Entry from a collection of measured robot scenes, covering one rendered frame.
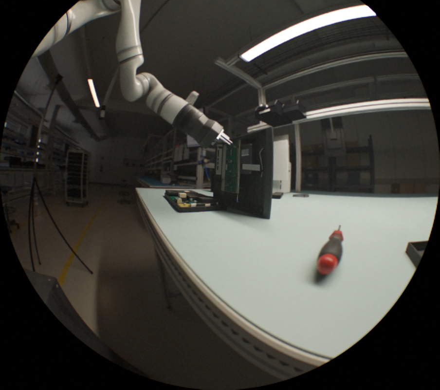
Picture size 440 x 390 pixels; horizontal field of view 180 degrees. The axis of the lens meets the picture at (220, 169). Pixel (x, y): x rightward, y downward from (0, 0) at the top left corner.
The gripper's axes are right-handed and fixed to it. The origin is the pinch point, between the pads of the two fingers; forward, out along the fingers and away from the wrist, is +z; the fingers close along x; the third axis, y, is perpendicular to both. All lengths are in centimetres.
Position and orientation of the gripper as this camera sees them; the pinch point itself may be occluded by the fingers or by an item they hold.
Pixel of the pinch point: (234, 146)
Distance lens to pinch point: 42.1
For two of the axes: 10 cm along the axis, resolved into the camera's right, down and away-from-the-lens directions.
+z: 7.9, 5.6, 2.6
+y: -3.2, 7.3, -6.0
